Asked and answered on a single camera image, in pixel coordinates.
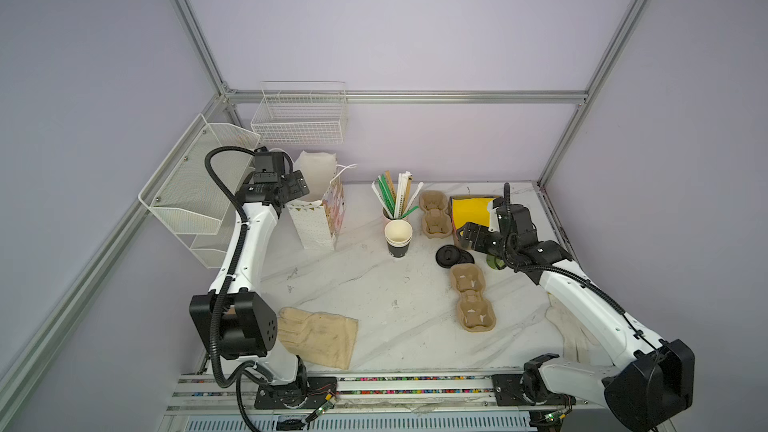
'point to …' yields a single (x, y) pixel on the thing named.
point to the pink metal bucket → (387, 219)
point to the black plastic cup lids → (449, 255)
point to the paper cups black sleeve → (398, 235)
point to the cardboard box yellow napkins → (469, 208)
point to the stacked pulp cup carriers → (436, 222)
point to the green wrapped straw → (389, 198)
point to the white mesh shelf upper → (181, 192)
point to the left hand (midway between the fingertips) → (284, 191)
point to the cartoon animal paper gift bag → (318, 216)
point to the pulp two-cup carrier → (476, 312)
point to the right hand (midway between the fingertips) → (462, 236)
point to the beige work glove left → (322, 339)
